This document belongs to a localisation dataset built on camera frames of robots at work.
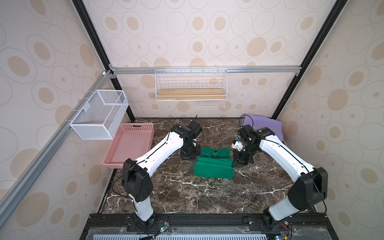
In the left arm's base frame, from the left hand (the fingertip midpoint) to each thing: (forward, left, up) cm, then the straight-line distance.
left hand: (201, 159), depth 77 cm
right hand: (-3, -16, -3) cm, 17 cm away
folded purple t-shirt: (+42, -45, -16) cm, 63 cm away
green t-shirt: (-1, -7, -2) cm, 7 cm away
